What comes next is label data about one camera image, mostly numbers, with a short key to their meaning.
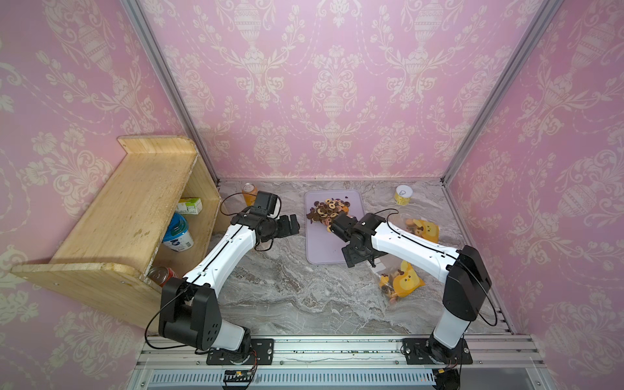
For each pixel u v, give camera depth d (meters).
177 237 0.66
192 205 0.79
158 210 0.57
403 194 1.09
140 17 0.71
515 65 0.79
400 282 0.83
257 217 0.61
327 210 1.06
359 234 0.59
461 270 0.45
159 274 0.57
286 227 0.76
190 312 0.42
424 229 0.99
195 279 0.44
